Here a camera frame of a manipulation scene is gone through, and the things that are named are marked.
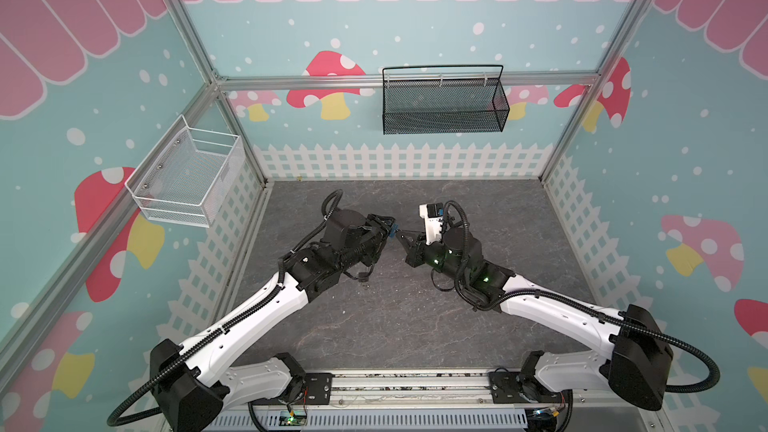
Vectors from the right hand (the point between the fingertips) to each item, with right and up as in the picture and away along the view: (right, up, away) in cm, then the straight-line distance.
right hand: (395, 233), depth 72 cm
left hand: (0, 0, 0) cm, 0 cm away
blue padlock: (0, +2, 0) cm, 2 cm away
